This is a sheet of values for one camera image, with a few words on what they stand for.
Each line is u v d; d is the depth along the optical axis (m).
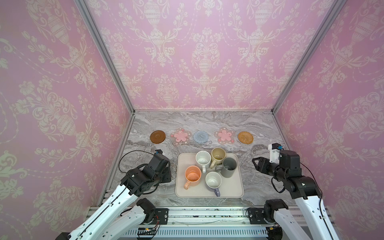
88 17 0.72
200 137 1.05
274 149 0.65
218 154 0.94
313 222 0.44
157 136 1.06
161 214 0.75
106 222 0.42
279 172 0.59
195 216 0.76
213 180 0.85
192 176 0.87
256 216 0.74
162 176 0.62
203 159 0.92
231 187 0.83
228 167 0.88
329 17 0.72
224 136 1.06
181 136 1.06
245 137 1.05
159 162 0.54
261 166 0.65
